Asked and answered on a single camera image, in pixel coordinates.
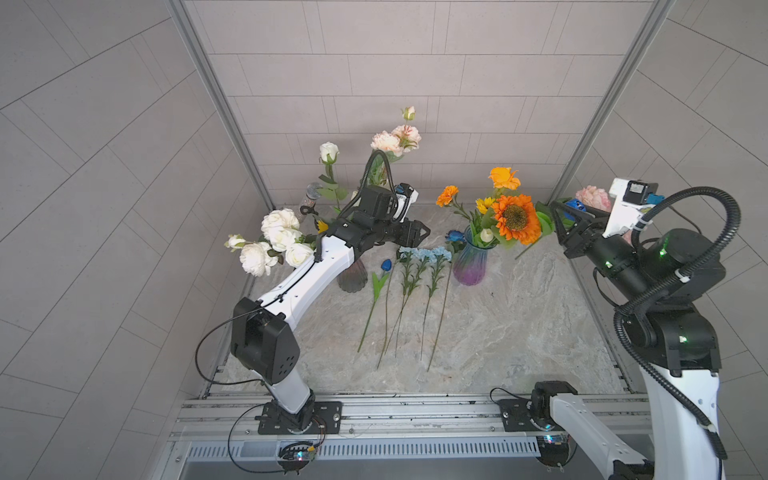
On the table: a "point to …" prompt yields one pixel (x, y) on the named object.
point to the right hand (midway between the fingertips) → (552, 204)
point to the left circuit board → (294, 456)
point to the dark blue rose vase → (455, 238)
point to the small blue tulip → (377, 286)
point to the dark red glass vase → (354, 278)
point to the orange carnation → (448, 197)
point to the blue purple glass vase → (470, 262)
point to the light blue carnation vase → (440, 253)
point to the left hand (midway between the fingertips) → (425, 226)
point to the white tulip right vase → (486, 235)
